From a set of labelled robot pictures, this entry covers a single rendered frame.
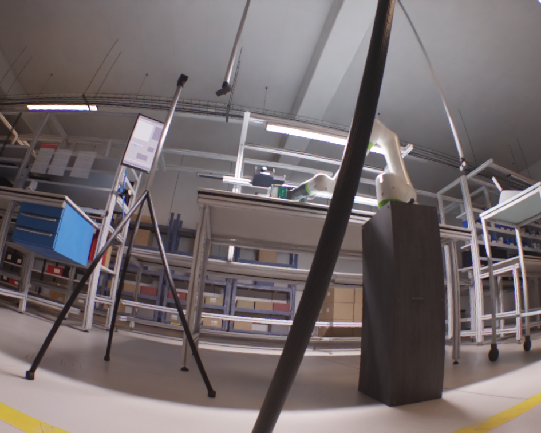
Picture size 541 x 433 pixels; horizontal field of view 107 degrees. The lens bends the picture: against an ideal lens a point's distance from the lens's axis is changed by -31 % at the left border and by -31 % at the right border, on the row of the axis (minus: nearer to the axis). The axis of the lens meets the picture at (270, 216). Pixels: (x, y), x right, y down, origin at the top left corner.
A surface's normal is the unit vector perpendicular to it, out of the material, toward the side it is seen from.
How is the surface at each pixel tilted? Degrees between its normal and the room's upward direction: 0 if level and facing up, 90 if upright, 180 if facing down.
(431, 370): 90
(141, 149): 101
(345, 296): 90
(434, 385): 90
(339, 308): 90
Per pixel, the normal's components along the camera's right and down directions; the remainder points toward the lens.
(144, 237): 0.18, -0.34
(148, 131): 0.55, -0.07
